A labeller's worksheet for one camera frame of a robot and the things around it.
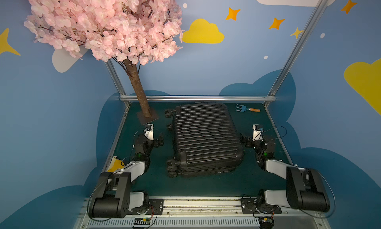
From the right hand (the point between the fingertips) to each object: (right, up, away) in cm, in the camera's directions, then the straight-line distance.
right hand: (250, 131), depth 91 cm
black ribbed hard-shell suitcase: (-30, -3, -15) cm, 33 cm away
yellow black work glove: (-82, -19, -5) cm, 84 cm away
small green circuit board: (-62, -43, -19) cm, 78 cm away
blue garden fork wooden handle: (+6, +16, +28) cm, 33 cm away
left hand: (-60, +1, -2) cm, 60 cm away
